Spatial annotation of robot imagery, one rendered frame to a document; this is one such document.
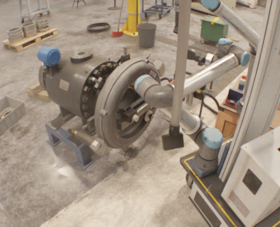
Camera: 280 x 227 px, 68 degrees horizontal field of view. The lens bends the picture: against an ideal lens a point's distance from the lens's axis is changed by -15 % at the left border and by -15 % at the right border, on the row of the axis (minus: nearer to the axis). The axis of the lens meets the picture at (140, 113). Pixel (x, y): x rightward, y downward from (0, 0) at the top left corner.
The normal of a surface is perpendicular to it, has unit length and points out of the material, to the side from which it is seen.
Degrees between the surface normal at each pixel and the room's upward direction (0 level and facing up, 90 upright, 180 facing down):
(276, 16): 90
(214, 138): 5
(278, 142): 0
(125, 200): 0
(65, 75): 46
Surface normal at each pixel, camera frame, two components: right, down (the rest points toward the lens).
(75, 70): -0.32, -0.40
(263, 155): 0.00, -0.79
